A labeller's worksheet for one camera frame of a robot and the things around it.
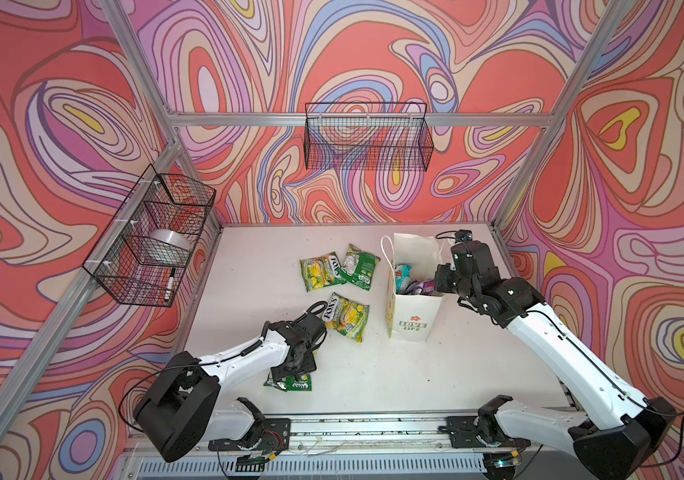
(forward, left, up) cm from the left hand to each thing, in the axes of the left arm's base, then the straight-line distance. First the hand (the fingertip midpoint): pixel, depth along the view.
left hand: (305, 369), depth 85 cm
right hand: (+15, -37, +24) cm, 47 cm away
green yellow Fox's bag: (+32, -3, +4) cm, 32 cm away
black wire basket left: (+18, +38, +31) cm, 52 cm away
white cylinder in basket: (+18, +30, +34) cm, 49 cm away
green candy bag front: (-4, +2, +2) cm, 5 cm away
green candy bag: (+33, -16, +5) cm, 37 cm away
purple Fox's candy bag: (+14, -32, +22) cm, 41 cm away
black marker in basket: (+12, +31, +26) cm, 43 cm away
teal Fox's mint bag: (+21, -28, +15) cm, 39 cm away
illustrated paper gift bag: (+9, -28, +24) cm, 38 cm away
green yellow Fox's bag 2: (+15, -12, +4) cm, 19 cm away
